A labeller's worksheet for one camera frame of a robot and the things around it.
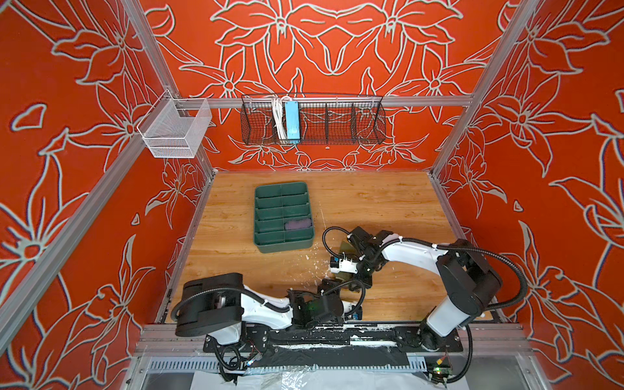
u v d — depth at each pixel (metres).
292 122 0.90
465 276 0.47
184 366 0.70
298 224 0.94
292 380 0.67
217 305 0.49
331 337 0.74
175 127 0.93
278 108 0.87
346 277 0.78
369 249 0.66
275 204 1.04
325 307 0.59
